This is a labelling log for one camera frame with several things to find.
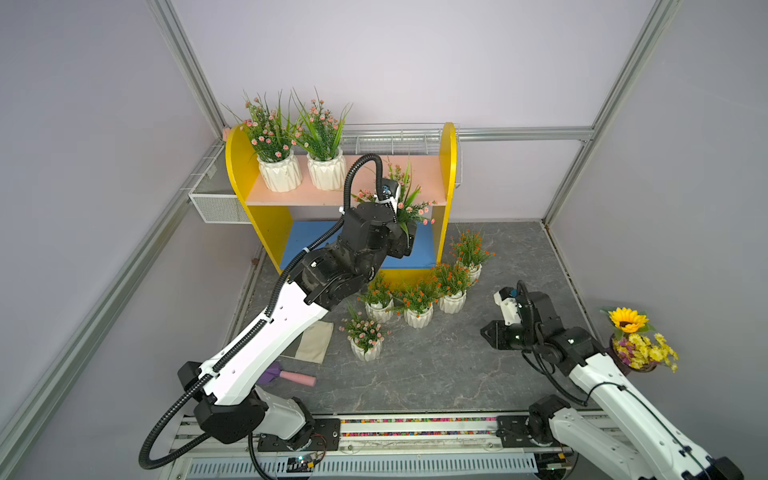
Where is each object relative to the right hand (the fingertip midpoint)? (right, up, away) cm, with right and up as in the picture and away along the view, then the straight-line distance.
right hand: (485, 329), depth 78 cm
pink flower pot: (-32, -1, -3) cm, 32 cm away
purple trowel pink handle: (-57, -13, +4) cm, 59 cm away
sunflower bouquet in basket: (+28, +1, -15) cm, 32 cm away
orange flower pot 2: (-8, +11, +8) cm, 16 cm away
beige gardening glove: (-49, -7, +11) cm, 50 cm away
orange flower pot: (-1, +22, +15) cm, 27 cm away
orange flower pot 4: (-29, +5, +13) cm, 32 cm away
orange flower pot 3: (-18, +6, +4) cm, 19 cm away
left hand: (-24, +28, -16) cm, 40 cm away
